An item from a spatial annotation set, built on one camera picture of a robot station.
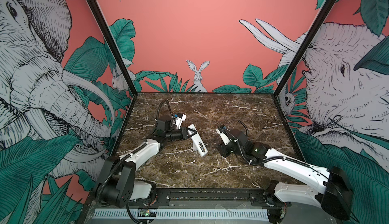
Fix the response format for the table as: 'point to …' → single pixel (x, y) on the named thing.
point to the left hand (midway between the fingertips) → (196, 132)
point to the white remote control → (198, 144)
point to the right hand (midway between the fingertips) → (216, 143)
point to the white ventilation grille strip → (185, 214)
